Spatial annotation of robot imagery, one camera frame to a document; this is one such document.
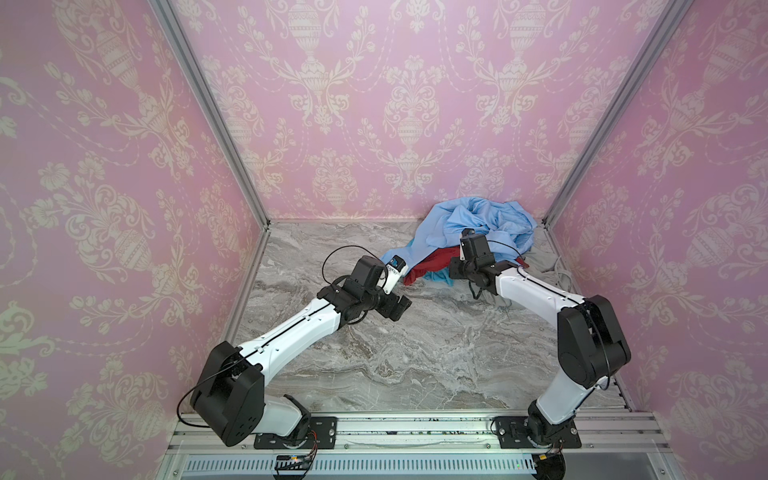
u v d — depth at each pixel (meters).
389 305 0.72
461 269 0.83
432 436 0.76
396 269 0.72
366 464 1.59
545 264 1.03
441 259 0.99
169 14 0.70
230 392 0.41
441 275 1.00
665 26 0.70
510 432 0.74
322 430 0.74
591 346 0.47
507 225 1.03
